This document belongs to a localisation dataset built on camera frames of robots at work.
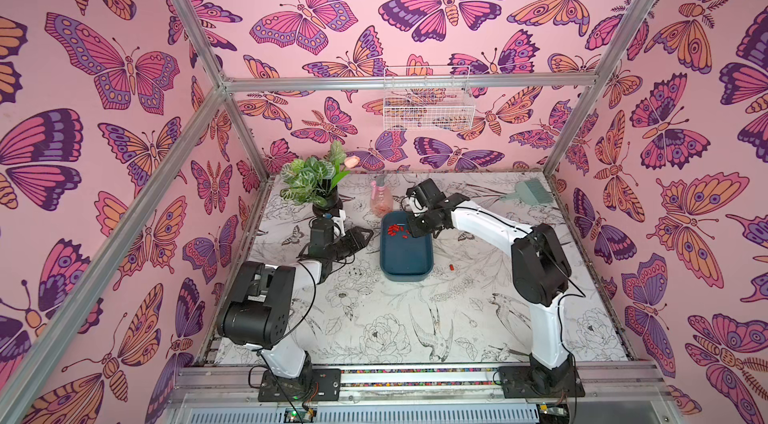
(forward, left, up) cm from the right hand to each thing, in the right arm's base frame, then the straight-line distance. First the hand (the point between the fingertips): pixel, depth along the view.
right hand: (404, 230), depth 94 cm
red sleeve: (-8, -15, -8) cm, 19 cm away
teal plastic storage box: (-5, 0, -7) cm, 9 cm away
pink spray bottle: (+16, +8, -3) cm, 18 cm away
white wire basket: (+40, -8, +18) cm, 45 cm away
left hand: (-2, +10, +1) cm, 10 cm away
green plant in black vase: (+5, +26, +17) cm, 32 cm away
